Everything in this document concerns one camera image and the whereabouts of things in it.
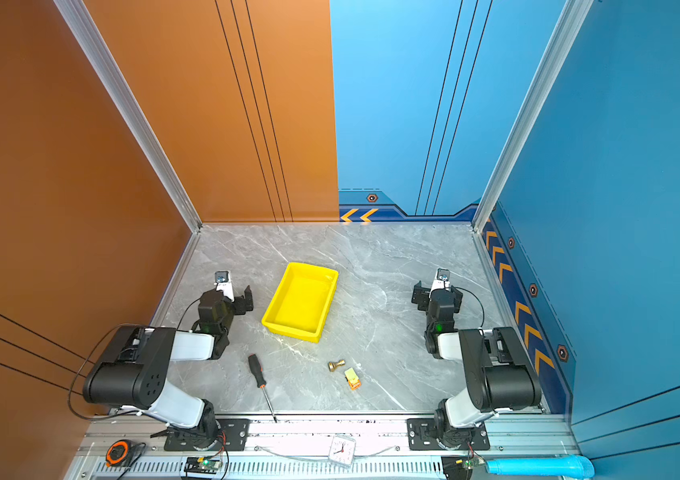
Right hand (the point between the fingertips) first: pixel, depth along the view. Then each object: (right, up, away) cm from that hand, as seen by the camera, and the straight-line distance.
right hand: (434, 284), depth 93 cm
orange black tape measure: (-80, -36, -25) cm, 91 cm away
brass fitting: (-31, -22, -11) cm, 40 cm away
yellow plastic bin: (-42, -7, +1) cm, 43 cm away
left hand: (-64, 0, +1) cm, 64 cm away
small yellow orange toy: (-26, -25, -13) cm, 38 cm away
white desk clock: (-28, -37, -24) cm, 52 cm away
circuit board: (+1, -40, -24) cm, 46 cm away
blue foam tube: (+25, -38, -27) cm, 53 cm away
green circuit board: (-62, -41, -22) cm, 77 cm away
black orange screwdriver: (-53, -22, -11) cm, 58 cm away
